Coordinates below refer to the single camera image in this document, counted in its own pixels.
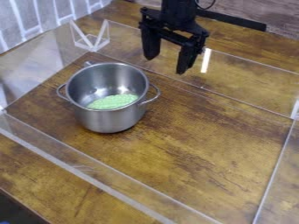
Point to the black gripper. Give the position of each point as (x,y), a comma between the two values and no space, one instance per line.
(172,23)

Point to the black wall strip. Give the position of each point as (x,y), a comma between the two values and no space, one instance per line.
(232,20)

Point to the green textured object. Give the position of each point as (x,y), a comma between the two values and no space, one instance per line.
(112,101)

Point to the clear acrylic corner bracket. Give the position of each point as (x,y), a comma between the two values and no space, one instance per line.
(89,42)

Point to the clear acrylic barrier wall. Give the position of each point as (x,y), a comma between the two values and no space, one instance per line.
(209,159)

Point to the silver metal pot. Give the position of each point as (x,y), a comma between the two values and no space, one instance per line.
(98,80)

